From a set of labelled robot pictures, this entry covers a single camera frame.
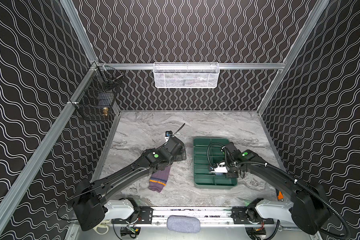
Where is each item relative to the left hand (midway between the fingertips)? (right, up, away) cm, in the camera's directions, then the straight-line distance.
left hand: (182, 152), depth 77 cm
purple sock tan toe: (-14, -17, +9) cm, 24 cm away
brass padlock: (-42, +22, +6) cm, 48 cm away
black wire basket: (-54, +30, +17) cm, 64 cm away
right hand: (+26, -9, +8) cm, 28 cm away
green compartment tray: (+13, -5, -6) cm, 15 cm away
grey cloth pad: (+1, -33, -7) cm, 33 cm away
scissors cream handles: (-39, -34, -6) cm, 52 cm away
